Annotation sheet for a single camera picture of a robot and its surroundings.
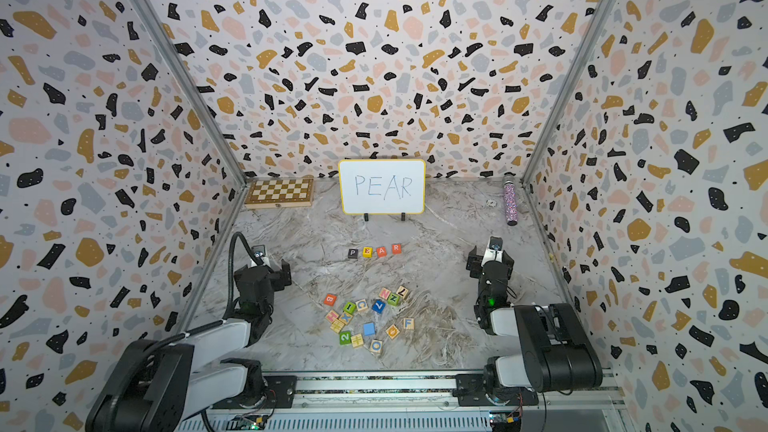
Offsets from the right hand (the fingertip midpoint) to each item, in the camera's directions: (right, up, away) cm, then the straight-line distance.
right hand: (493, 249), depth 90 cm
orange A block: (-35, -2, +10) cm, 36 cm away
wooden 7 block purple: (-28, -13, 0) cm, 30 cm away
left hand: (-67, -4, -1) cm, 67 cm away
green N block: (-30, -15, -2) cm, 33 cm away
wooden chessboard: (-72, +18, +24) cm, 78 cm away
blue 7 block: (-35, -16, -2) cm, 38 cm away
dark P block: (-44, -3, +10) cm, 45 cm away
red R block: (-30, -1, +11) cm, 31 cm away
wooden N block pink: (-33, -13, 0) cm, 36 cm away
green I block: (-43, -17, -3) cm, 46 cm away
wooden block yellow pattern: (-40, -24, -8) cm, 47 cm away
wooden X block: (-44, -19, -4) cm, 48 cm away
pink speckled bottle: (+14, +18, +24) cm, 33 cm away
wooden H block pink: (-48, -19, -4) cm, 51 cm away
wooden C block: (-40, -16, -2) cm, 43 cm away
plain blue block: (-37, -21, -6) cm, 43 cm away
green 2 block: (-43, -23, -8) cm, 50 cm away
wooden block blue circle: (-34, -25, -9) cm, 43 cm away
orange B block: (-49, -15, 0) cm, 51 cm away
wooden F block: (-26, -20, -6) cm, 33 cm away
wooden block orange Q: (-30, -22, -6) cm, 38 cm away
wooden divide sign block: (-46, -21, -6) cm, 51 cm away
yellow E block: (-39, -2, +8) cm, 40 cm away
